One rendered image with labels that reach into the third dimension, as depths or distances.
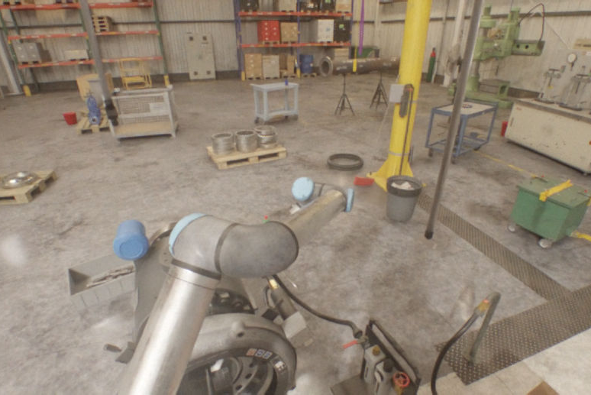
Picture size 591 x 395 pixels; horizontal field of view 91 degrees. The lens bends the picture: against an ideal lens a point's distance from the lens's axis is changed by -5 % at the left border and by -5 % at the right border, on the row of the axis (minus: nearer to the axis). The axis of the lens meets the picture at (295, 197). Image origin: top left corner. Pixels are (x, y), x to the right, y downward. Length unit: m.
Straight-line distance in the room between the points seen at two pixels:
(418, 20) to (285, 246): 3.73
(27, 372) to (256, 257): 2.35
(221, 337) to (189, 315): 0.53
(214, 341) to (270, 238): 0.64
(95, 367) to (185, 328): 1.94
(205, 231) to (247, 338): 0.65
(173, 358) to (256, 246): 0.28
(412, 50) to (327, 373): 3.48
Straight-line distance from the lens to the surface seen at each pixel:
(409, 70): 4.20
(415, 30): 4.18
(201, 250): 0.68
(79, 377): 2.61
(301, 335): 1.42
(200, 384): 1.32
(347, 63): 8.03
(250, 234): 0.65
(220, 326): 1.22
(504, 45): 11.52
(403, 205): 3.60
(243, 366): 1.58
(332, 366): 2.27
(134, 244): 1.74
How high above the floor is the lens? 1.90
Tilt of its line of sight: 28 degrees down
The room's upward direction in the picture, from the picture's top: 1 degrees counter-clockwise
